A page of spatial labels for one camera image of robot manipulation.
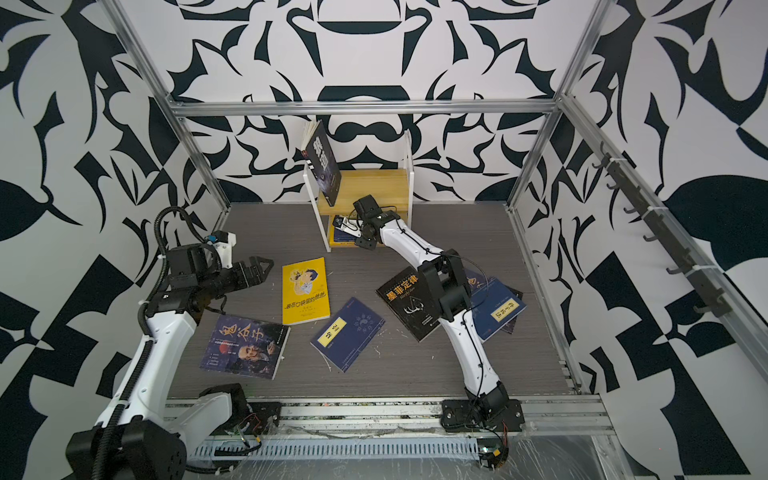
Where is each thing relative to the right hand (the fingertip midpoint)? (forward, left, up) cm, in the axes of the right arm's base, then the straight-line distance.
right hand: (367, 226), depth 101 cm
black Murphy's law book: (-23, -15, -9) cm, 29 cm away
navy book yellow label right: (-26, -38, -8) cm, 47 cm away
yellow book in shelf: (-4, +12, -3) cm, 13 cm away
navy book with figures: (-9, +7, +6) cm, 13 cm away
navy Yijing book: (-34, +6, -9) cm, 36 cm away
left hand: (-22, +27, +13) cm, 37 cm away
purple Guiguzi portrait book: (-37, +33, -8) cm, 50 cm away
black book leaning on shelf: (+6, +12, +26) cm, 29 cm away
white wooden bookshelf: (+7, -8, +8) cm, 14 cm away
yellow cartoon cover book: (-21, +19, -7) cm, 29 cm away
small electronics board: (-62, -31, -12) cm, 71 cm away
